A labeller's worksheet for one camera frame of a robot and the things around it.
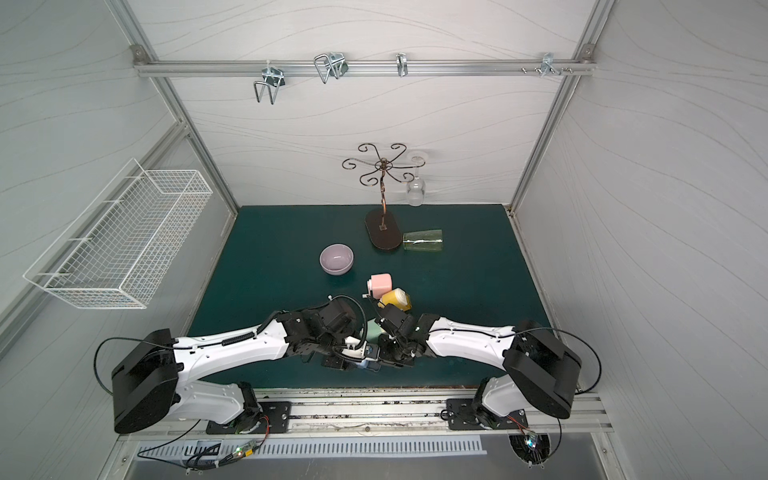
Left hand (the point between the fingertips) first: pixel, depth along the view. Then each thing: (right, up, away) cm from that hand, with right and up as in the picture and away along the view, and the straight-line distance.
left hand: (358, 351), depth 79 cm
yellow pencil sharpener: (+11, +13, +7) cm, 18 cm away
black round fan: (+44, -21, -7) cm, 49 cm away
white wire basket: (-55, +28, -11) cm, 63 cm away
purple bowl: (-10, +23, +21) cm, 33 cm away
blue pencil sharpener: (+3, -3, -1) cm, 5 cm away
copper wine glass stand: (+6, +34, +33) cm, 48 cm away
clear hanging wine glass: (+17, +48, +17) cm, 54 cm away
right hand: (+5, -3, +1) cm, 6 cm away
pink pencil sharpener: (+5, +16, +10) cm, 20 cm away
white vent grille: (-39, -20, -9) cm, 45 cm away
